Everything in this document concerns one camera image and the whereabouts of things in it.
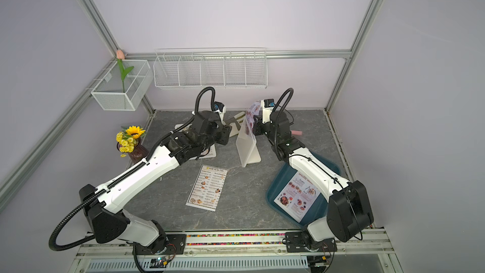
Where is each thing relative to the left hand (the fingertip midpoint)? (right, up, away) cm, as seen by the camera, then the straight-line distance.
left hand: (227, 127), depth 74 cm
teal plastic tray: (+39, -36, +7) cm, 54 cm away
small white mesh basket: (-54, +16, +9) cm, 57 cm away
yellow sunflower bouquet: (-41, -4, +2) cm, 41 cm away
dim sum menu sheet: (-11, -30, +15) cm, 35 cm away
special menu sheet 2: (+31, -32, +12) cm, 46 cm away
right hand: (+11, +5, +6) cm, 13 cm away
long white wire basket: (+5, +34, +33) cm, 47 cm away
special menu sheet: (+11, +8, +8) cm, 15 cm away
